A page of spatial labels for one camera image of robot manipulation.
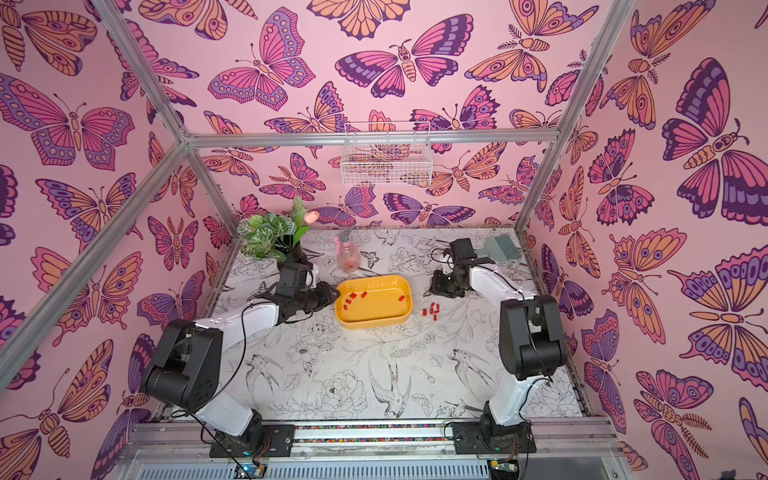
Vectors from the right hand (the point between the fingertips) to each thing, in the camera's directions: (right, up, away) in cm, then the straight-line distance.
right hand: (428, 288), depth 94 cm
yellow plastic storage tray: (-18, -5, +6) cm, 19 cm away
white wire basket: (-11, +43, +1) cm, 44 cm away
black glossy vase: (-42, +10, +1) cm, 43 cm away
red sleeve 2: (+2, -9, +1) cm, 10 cm away
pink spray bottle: (-28, +11, +14) cm, 33 cm away
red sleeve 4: (+3, -8, +3) cm, 9 cm away
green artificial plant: (-46, +16, -10) cm, 49 cm away
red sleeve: (-1, -8, +3) cm, 9 cm away
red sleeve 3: (+1, -7, +3) cm, 8 cm away
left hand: (-27, -1, -1) cm, 27 cm away
